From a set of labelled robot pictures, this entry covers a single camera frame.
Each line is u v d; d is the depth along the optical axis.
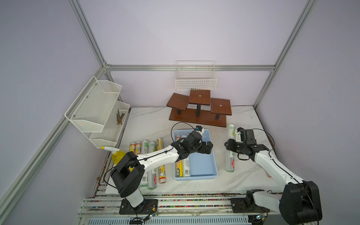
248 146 0.64
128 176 0.44
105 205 0.75
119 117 0.96
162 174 0.82
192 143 0.64
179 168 0.84
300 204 0.40
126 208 0.73
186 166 0.84
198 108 1.06
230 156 0.80
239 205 0.74
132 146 0.93
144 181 0.78
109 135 0.91
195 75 0.95
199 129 0.75
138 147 0.93
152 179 0.80
